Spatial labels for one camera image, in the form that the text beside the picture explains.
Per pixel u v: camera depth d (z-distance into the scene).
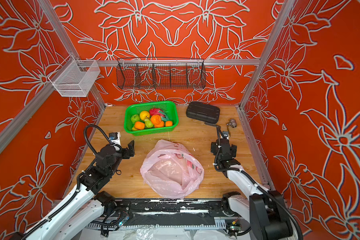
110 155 0.55
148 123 1.01
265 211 0.40
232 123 1.05
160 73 0.99
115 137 0.63
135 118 1.04
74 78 0.92
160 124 1.01
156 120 0.97
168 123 1.01
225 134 0.74
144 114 1.07
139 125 1.00
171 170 0.86
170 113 1.13
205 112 1.07
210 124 1.07
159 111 1.06
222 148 0.65
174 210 0.74
